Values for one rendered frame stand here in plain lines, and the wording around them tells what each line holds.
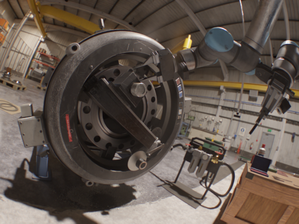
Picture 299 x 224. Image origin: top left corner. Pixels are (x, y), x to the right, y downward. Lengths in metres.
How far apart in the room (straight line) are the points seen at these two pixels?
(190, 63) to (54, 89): 0.48
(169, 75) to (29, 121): 0.55
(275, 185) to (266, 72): 0.78
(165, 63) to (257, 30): 0.37
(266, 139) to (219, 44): 10.65
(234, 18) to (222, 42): 9.16
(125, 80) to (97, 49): 0.15
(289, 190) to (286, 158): 10.19
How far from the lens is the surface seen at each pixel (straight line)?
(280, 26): 9.84
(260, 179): 1.00
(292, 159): 11.39
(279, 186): 1.04
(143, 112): 0.71
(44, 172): 0.94
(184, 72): 0.45
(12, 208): 0.79
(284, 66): 0.44
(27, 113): 0.47
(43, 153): 0.62
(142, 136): 0.55
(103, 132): 0.61
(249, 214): 1.11
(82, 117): 0.56
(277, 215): 1.16
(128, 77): 0.40
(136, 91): 0.37
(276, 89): 0.31
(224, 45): 0.42
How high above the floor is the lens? 0.62
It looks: 2 degrees up
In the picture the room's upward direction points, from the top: 19 degrees clockwise
